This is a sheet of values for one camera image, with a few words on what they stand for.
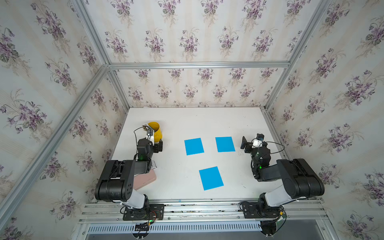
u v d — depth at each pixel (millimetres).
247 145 818
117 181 458
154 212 720
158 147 876
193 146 985
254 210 727
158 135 939
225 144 978
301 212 754
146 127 859
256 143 785
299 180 450
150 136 800
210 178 847
